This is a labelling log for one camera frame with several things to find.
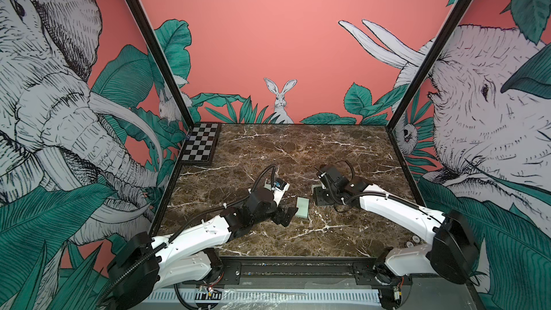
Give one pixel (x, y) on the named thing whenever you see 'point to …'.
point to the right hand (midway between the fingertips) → (315, 193)
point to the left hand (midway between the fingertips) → (289, 200)
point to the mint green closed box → (303, 205)
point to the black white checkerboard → (200, 144)
